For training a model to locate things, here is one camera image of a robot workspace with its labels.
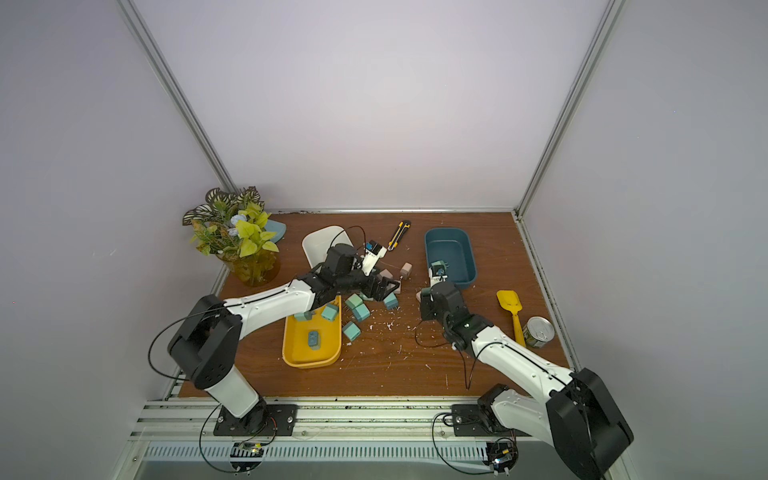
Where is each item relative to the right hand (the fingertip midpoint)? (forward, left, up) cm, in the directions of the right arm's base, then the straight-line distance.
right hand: (430, 288), depth 85 cm
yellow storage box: (-12, +40, -11) cm, 44 cm away
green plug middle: (0, +24, -10) cm, 26 cm away
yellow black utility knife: (+33, +8, -10) cm, 35 cm away
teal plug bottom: (-10, +23, -9) cm, 27 cm away
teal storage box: (+25, -11, -12) cm, 30 cm away
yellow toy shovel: (+3, -27, -12) cm, 29 cm away
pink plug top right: (+12, +7, -9) cm, 17 cm away
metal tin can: (-9, -31, -7) cm, 33 cm away
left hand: (+2, +11, +3) cm, 11 cm away
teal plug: (-14, +33, -7) cm, 37 cm away
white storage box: (+23, +40, -9) cm, 47 cm away
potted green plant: (+10, +56, +14) cm, 59 cm away
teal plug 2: (-5, +31, -8) cm, 32 cm away
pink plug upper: (+11, +14, -9) cm, 20 cm away
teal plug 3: (0, +12, -9) cm, 15 cm away
